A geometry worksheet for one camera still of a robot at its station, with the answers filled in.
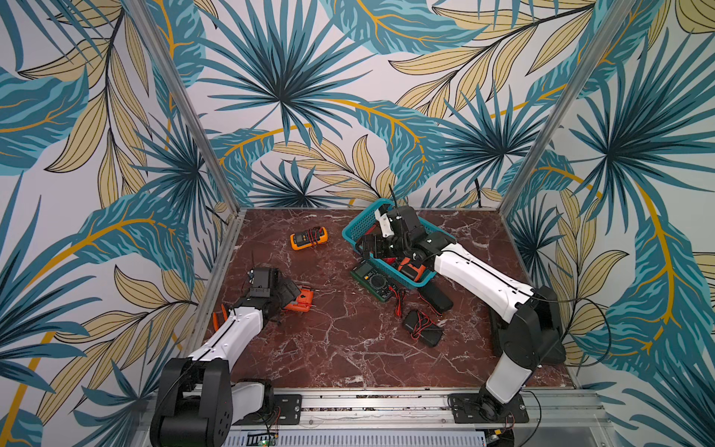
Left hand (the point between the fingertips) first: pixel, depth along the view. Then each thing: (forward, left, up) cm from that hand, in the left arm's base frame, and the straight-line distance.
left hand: (286, 296), depth 89 cm
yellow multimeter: (+24, -4, 0) cm, 25 cm away
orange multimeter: (-1, -5, -2) cm, 5 cm away
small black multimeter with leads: (-9, -42, 0) cm, 43 cm away
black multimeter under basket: (+1, -48, -1) cm, 48 cm away
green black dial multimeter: (+7, -31, -2) cm, 31 cm away
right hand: (+10, -26, +16) cm, 32 cm away
